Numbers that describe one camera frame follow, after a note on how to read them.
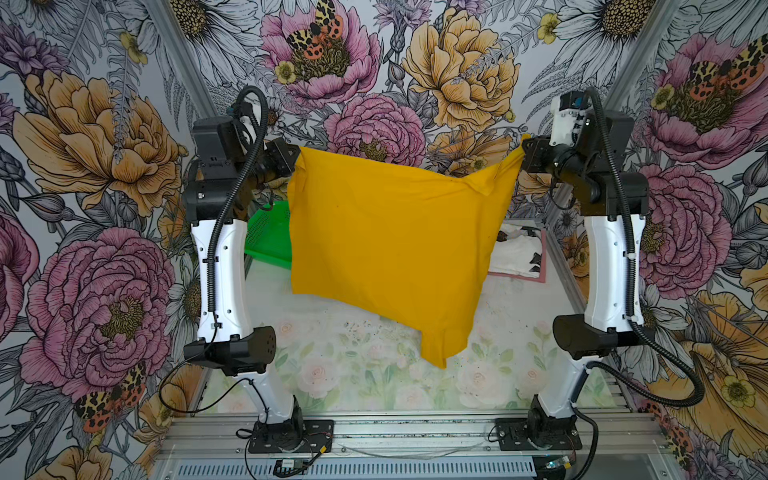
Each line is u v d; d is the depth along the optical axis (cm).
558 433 68
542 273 104
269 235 114
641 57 78
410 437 76
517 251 107
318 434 74
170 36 74
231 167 46
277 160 56
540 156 58
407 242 83
